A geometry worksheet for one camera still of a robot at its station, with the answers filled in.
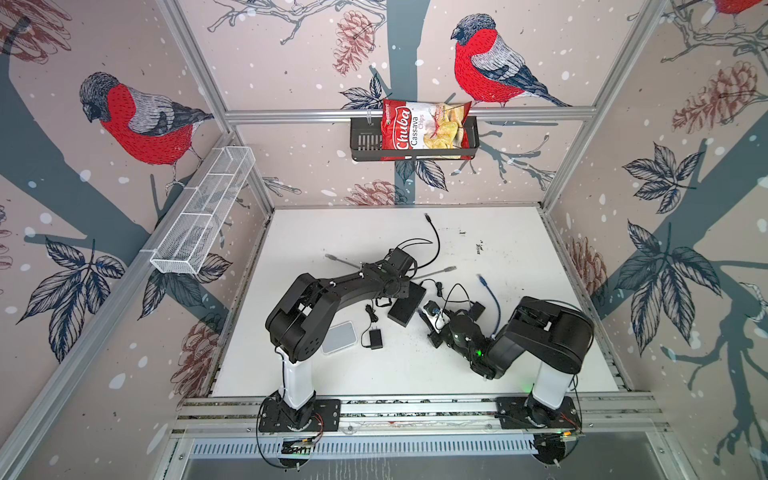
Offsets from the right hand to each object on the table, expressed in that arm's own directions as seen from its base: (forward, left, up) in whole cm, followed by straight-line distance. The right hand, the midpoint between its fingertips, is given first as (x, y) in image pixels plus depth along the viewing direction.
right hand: (421, 318), depth 89 cm
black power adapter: (+4, -17, 0) cm, 18 cm away
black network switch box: (+2, +6, +2) cm, 6 cm away
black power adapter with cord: (-6, +14, +1) cm, 15 cm away
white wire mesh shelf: (+1, +58, +32) cm, 66 cm away
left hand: (+9, +6, +2) cm, 11 cm away
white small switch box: (-7, +24, 0) cm, 25 cm away
